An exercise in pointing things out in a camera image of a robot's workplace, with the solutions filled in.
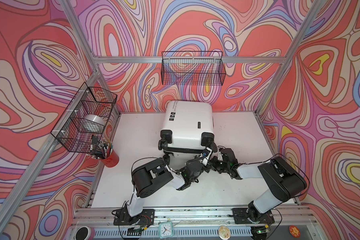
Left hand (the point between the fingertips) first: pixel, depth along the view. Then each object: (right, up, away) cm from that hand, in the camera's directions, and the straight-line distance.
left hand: (214, 154), depth 84 cm
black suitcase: (-15, +14, -3) cm, 20 cm away
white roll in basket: (-61, +18, -14) cm, 65 cm away
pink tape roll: (-61, -32, -18) cm, 72 cm away
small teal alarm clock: (-26, -33, -15) cm, 44 cm away
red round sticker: (+35, -34, -15) cm, 50 cm away
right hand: (-4, -9, +9) cm, 13 cm away
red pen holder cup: (-60, -4, +2) cm, 60 cm away
